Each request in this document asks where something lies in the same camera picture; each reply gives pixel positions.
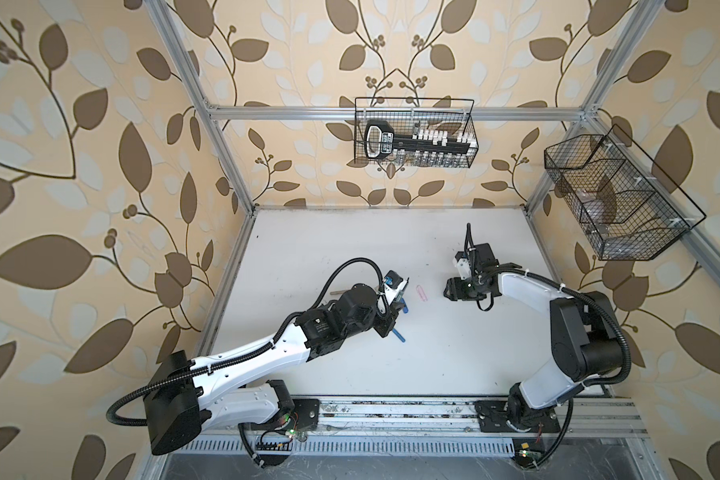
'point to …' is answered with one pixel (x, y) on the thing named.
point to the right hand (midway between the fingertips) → (455, 295)
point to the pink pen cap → (421, 293)
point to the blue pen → (402, 339)
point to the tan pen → (336, 292)
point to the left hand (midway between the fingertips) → (404, 302)
